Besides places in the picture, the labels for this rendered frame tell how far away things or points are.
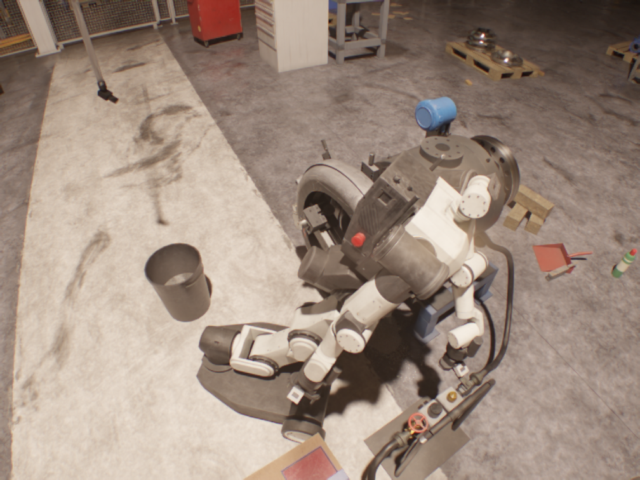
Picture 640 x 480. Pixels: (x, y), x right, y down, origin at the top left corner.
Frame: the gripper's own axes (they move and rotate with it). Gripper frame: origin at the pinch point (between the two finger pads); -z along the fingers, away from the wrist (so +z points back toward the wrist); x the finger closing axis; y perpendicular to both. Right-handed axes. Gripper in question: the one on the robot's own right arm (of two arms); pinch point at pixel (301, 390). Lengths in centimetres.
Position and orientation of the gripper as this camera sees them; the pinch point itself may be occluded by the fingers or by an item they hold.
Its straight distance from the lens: 144.9
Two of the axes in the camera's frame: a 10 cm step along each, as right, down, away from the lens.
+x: 8.3, 5.3, -1.7
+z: 2.9, -6.8, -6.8
